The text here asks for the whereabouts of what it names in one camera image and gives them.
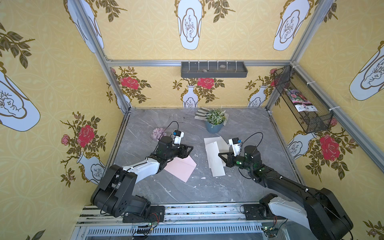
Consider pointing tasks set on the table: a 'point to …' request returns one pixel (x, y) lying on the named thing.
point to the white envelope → (224, 155)
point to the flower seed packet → (302, 104)
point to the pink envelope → (181, 168)
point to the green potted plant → (215, 116)
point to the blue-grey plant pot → (215, 128)
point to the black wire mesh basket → (286, 77)
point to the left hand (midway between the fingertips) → (191, 147)
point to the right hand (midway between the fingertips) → (219, 157)
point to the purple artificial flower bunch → (157, 133)
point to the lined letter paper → (215, 160)
